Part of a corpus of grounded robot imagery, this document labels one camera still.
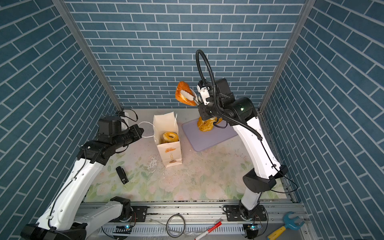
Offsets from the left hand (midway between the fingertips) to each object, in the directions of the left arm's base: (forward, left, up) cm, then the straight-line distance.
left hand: (145, 128), depth 71 cm
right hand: (+4, -27, +12) cm, 29 cm away
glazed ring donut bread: (+9, -8, -20) cm, 23 cm away
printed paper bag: (+8, -6, -7) cm, 12 cm away
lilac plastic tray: (+12, -28, -29) cm, 42 cm away
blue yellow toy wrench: (-37, -69, -26) cm, 82 cm away
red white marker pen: (-37, -34, -28) cm, 57 cm away
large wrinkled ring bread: (+22, -33, -23) cm, 46 cm away
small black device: (-12, +18, -28) cm, 35 cm away
